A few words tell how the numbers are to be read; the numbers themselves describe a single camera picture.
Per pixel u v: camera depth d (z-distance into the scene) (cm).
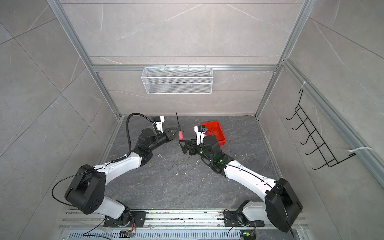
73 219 73
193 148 67
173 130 77
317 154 67
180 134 78
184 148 69
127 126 65
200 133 68
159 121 74
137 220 73
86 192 43
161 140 72
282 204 41
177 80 101
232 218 74
